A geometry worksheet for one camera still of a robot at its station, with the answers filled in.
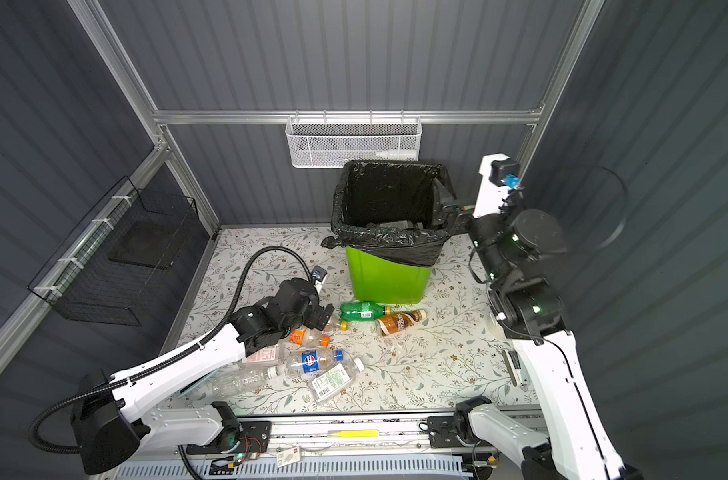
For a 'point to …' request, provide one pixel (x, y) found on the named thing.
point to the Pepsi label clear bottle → (311, 360)
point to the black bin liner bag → (393, 212)
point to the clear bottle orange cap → (309, 337)
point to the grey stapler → (513, 366)
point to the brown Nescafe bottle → (396, 322)
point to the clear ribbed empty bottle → (242, 378)
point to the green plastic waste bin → (377, 279)
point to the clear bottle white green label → (331, 382)
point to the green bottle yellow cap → (363, 311)
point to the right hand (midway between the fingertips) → (461, 180)
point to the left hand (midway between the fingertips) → (314, 295)
